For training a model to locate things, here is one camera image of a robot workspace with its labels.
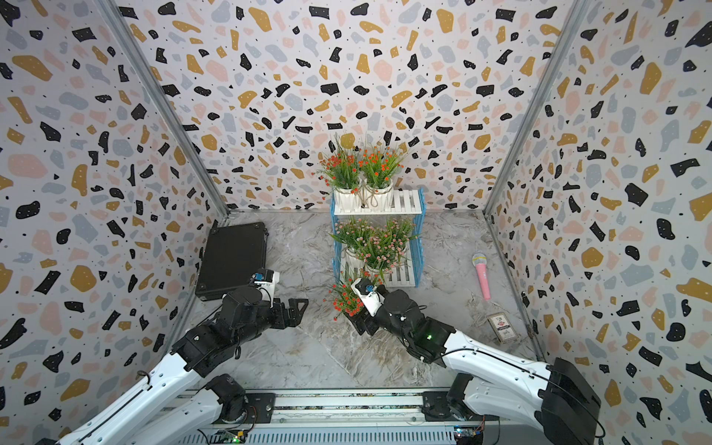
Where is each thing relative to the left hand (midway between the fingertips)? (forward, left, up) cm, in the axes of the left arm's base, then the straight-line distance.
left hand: (298, 300), depth 75 cm
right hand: (0, -16, +1) cm, 16 cm away
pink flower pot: (+23, -28, -1) cm, 37 cm away
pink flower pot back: (+23, -15, 0) cm, 28 cm away
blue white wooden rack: (+28, -31, +9) cm, 42 cm away
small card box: (-2, -61, -17) cm, 64 cm away
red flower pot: (-3, -13, +7) cm, 15 cm away
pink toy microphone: (+23, -60, -16) cm, 66 cm away
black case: (+27, +32, -16) cm, 45 cm away
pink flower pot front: (+18, -23, -3) cm, 29 cm away
